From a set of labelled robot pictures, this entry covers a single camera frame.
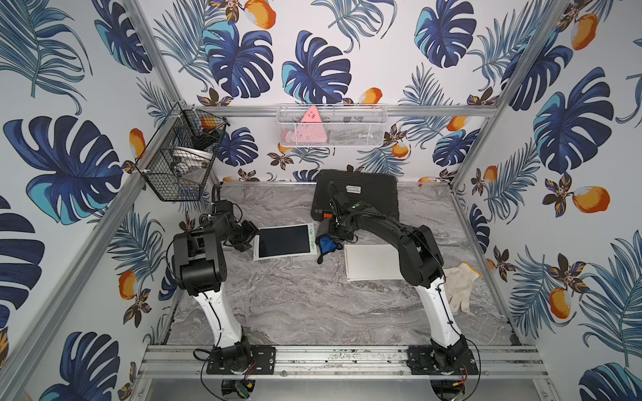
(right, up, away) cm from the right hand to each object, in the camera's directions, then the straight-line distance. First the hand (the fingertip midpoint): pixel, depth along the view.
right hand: (330, 236), depth 100 cm
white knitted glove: (+46, -16, -10) cm, 50 cm away
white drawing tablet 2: (-19, -3, +3) cm, 19 cm away
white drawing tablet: (+16, -9, -6) cm, 19 cm away
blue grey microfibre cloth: (-1, -3, -5) cm, 6 cm away
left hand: (-30, +1, -1) cm, 30 cm away
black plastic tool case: (+21, +20, +11) cm, 31 cm away
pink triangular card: (-7, +40, -10) cm, 42 cm away
